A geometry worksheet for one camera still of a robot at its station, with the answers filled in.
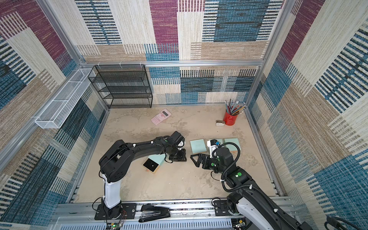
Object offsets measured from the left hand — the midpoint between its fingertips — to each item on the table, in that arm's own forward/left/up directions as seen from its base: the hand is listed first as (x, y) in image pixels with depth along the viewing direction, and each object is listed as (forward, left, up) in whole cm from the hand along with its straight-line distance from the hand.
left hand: (187, 160), depth 90 cm
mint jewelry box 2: (+9, -7, +2) cm, 11 cm away
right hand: (-5, -5, +12) cm, 14 cm away
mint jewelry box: (-2, +21, +2) cm, 21 cm away
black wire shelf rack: (+51, +47, +18) cm, 72 cm away
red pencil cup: (+27, -30, +6) cm, 41 cm away
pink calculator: (+35, +19, +1) cm, 40 cm away
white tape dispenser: (+28, -25, +1) cm, 38 cm away
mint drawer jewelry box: (-6, -19, +27) cm, 34 cm away
